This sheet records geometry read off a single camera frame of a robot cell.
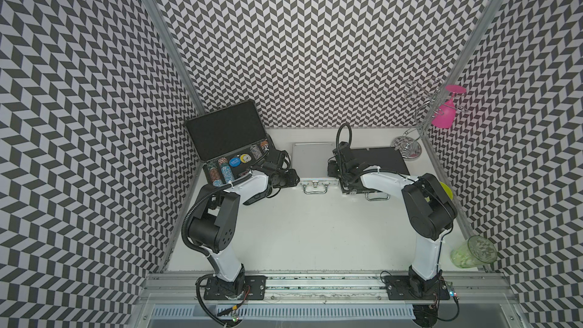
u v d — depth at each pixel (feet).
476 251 2.89
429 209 1.65
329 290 2.42
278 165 2.46
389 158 3.34
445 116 3.00
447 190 3.01
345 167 2.44
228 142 3.54
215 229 1.53
